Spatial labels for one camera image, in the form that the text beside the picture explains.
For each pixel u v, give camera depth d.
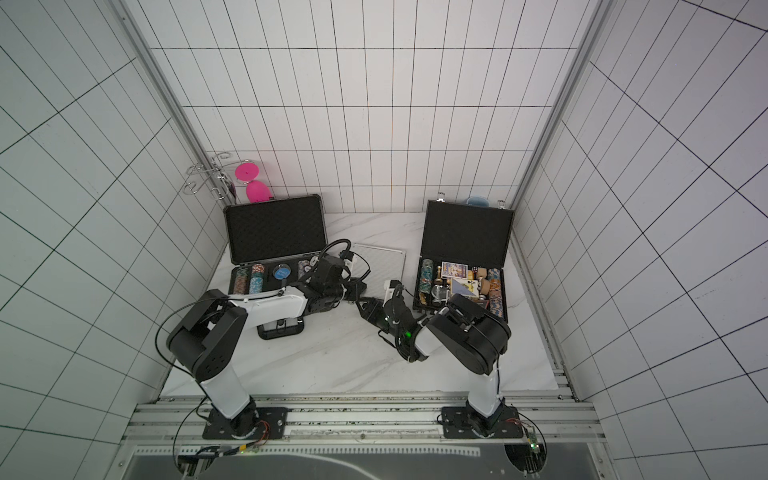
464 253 1.03
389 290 0.85
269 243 1.01
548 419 0.76
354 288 0.81
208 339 0.47
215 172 0.92
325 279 0.72
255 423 0.71
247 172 0.93
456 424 0.73
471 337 0.50
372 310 0.80
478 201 1.17
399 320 0.70
